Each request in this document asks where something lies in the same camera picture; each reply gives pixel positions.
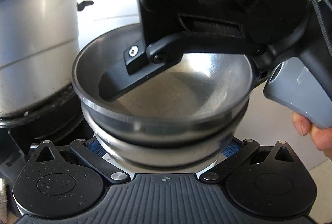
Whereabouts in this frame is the person's right hand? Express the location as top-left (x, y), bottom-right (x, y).
top-left (292, 112), bottom-right (332, 160)

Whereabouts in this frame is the small steel bowl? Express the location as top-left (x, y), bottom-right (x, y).
top-left (72, 24), bottom-right (253, 144)

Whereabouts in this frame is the black gas stove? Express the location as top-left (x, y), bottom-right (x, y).
top-left (1, 85), bottom-right (93, 178)

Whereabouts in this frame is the large aluminium stock pot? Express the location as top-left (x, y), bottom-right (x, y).
top-left (1, 0), bottom-right (79, 117)

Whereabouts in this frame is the beige dish cloth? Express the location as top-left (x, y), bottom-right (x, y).
top-left (0, 179), bottom-right (7, 223)

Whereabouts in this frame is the large steel bowl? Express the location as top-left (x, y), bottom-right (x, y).
top-left (93, 126), bottom-right (235, 169)

